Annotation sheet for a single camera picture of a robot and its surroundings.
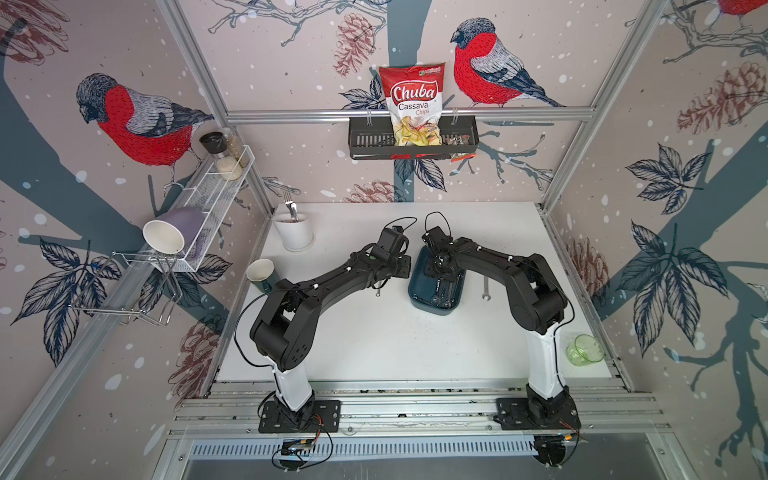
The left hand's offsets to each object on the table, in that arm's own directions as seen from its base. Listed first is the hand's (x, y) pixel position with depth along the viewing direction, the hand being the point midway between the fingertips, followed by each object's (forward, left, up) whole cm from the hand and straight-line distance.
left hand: (411, 258), depth 91 cm
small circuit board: (-47, +28, -12) cm, 56 cm away
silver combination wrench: (-6, +11, -11) cm, 17 cm away
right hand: (+2, -7, -11) cm, 14 cm away
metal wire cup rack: (-23, +58, +22) cm, 66 cm away
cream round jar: (+16, +54, +24) cm, 61 cm away
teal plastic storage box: (-6, -6, -10) cm, 14 cm away
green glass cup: (-24, -50, -11) cm, 56 cm away
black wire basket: (+33, +12, +22) cm, 41 cm away
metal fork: (+25, +45, +1) cm, 51 cm away
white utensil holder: (+12, +39, -3) cm, 41 cm away
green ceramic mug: (-1, +49, -7) cm, 50 cm away
